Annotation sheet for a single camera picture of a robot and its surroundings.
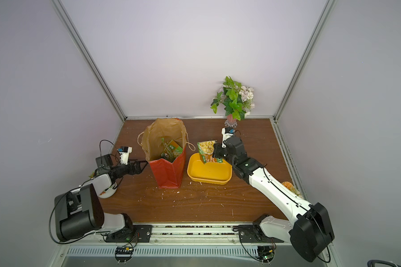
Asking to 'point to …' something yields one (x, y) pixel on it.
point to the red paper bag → (167, 175)
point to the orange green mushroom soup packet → (175, 147)
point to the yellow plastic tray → (210, 173)
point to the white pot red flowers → (103, 186)
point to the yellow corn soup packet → (206, 149)
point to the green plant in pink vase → (236, 99)
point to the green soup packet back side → (166, 154)
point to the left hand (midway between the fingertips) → (141, 160)
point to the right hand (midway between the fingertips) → (216, 140)
